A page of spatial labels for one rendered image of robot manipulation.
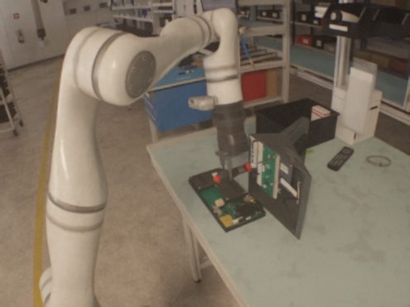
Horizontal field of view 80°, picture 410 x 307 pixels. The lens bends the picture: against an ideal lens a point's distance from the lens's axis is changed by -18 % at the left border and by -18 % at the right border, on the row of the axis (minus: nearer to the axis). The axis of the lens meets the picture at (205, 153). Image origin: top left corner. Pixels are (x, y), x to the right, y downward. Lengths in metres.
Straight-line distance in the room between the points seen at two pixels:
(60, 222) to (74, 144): 0.11
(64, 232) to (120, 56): 0.25
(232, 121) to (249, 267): 0.35
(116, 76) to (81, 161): 0.13
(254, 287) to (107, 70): 0.55
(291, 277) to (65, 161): 0.55
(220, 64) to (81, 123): 0.32
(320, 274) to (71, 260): 0.54
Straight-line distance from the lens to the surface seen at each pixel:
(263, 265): 0.73
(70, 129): 0.40
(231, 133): 0.63
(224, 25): 0.60
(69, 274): 0.48
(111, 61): 0.33
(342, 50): 1.36
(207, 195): 0.90
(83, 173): 0.40
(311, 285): 0.71
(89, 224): 0.43
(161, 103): 2.26
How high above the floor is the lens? 1.58
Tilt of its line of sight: 31 degrees down
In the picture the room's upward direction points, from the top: 5 degrees counter-clockwise
